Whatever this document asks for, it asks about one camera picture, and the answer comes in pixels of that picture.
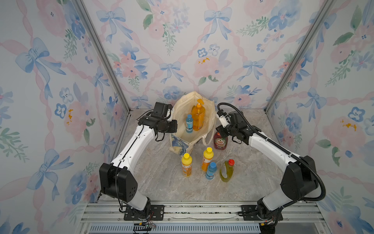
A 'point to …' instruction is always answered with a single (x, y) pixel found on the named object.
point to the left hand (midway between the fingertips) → (177, 126)
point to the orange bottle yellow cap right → (207, 157)
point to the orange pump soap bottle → (198, 114)
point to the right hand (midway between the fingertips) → (220, 125)
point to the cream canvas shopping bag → (182, 142)
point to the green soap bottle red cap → (226, 170)
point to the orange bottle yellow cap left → (186, 162)
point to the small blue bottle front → (211, 171)
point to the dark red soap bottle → (220, 143)
